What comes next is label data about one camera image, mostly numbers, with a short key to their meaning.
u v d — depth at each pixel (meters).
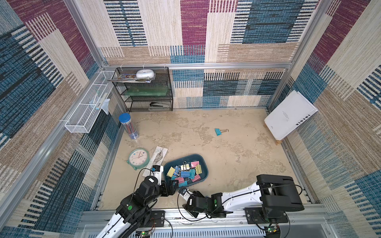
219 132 1.07
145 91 0.94
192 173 0.85
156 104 1.09
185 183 0.83
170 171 0.85
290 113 0.89
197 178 0.85
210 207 0.60
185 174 0.85
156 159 0.94
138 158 0.92
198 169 0.85
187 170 0.88
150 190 0.59
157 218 0.73
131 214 0.54
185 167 0.89
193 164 0.90
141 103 1.19
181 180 0.83
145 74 0.88
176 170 0.87
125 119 0.92
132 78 0.92
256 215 0.74
